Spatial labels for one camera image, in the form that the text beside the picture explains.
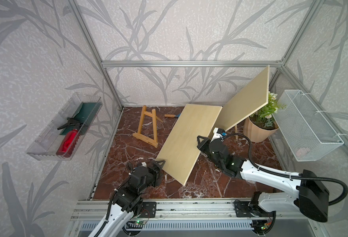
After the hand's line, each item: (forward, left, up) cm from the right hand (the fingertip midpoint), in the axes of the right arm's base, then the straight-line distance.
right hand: (196, 136), depth 77 cm
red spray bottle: (-12, +52, +14) cm, 55 cm away
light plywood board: (-5, +9, -8) cm, 13 cm away
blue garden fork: (+32, +15, -20) cm, 41 cm away
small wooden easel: (+6, +26, -16) cm, 31 cm away
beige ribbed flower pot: (+8, -38, -10) cm, 40 cm away
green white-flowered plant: (+15, -43, 0) cm, 45 cm away
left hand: (-12, +16, -12) cm, 23 cm away
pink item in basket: (-9, -51, -2) cm, 52 cm away
